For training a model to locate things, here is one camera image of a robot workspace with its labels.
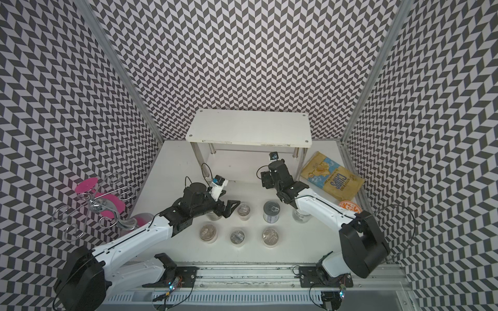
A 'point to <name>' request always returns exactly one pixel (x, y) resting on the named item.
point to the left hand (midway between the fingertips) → (231, 198)
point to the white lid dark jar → (300, 216)
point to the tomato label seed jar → (213, 216)
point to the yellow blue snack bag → (335, 178)
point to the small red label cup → (244, 212)
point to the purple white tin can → (271, 212)
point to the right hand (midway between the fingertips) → (271, 174)
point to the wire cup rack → (103, 203)
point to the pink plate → (86, 184)
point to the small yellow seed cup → (237, 237)
